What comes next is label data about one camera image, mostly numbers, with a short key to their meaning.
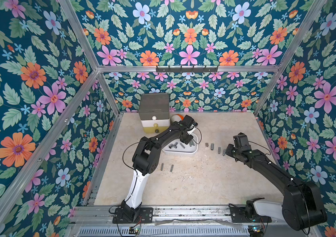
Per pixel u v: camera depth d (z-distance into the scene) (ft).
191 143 3.30
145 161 1.82
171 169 2.96
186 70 3.05
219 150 3.23
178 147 3.27
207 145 3.24
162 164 3.01
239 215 2.42
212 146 3.23
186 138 2.86
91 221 2.36
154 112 3.02
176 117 3.60
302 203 1.33
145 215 2.42
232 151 2.55
